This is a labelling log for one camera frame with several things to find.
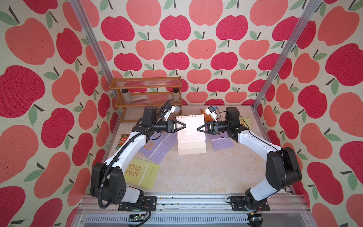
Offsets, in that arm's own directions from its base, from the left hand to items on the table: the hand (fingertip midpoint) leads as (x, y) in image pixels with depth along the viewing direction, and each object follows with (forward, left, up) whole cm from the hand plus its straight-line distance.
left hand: (184, 130), depth 73 cm
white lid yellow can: (+34, +4, -22) cm, 41 cm away
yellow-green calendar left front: (-13, +26, -27) cm, 39 cm away
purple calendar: (+9, -26, -26) cm, 38 cm away
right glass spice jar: (+34, +5, -5) cm, 35 cm away
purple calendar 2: (+11, +9, -25) cm, 29 cm away
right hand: (0, -8, -3) cm, 8 cm away
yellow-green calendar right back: (+29, -48, -26) cm, 62 cm away
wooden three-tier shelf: (+49, +38, -15) cm, 64 cm away
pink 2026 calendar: (-4, -3, -4) cm, 7 cm away
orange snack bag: (+5, -12, +4) cm, 14 cm away
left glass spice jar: (+34, +40, -5) cm, 53 cm away
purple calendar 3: (+3, +19, -27) cm, 33 cm away
